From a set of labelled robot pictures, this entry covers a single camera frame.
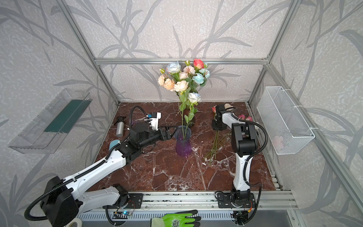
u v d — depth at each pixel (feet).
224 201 2.38
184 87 2.31
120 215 2.37
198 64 2.83
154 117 2.19
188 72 2.70
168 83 2.59
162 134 2.13
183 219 2.22
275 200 2.47
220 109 2.82
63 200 1.24
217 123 2.99
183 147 3.06
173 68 2.40
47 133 2.11
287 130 1.99
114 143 3.16
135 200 2.42
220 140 3.17
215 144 3.08
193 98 2.32
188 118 2.47
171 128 2.12
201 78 2.74
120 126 3.34
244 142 1.84
